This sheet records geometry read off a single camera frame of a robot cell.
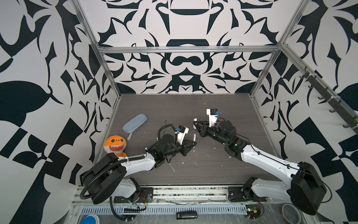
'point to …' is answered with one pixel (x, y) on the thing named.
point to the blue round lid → (90, 219)
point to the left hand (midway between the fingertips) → (195, 139)
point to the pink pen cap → (195, 119)
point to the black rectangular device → (186, 215)
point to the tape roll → (290, 214)
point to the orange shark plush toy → (115, 144)
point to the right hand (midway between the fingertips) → (193, 121)
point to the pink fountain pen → (194, 136)
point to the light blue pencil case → (134, 122)
